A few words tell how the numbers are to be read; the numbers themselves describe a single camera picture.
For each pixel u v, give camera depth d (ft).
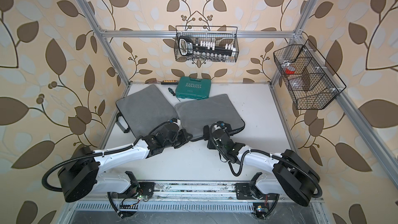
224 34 2.99
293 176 1.38
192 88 3.66
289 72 2.69
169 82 3.93
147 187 2.47
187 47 2.78
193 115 3.22
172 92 3.76
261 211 2.29
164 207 2.32
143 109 3.36
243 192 2.41
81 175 1.37
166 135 2.09
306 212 2.27
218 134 2.19
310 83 2.46
